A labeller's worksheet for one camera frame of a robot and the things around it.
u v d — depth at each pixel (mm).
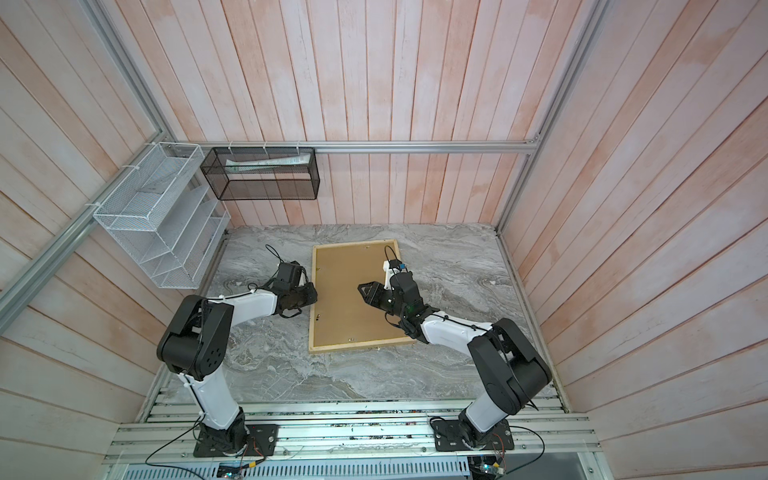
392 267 811
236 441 651
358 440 746
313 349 877
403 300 689
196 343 497
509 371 472
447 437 730
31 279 538
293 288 799
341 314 953
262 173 1065
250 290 1022
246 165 909
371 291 795
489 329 498
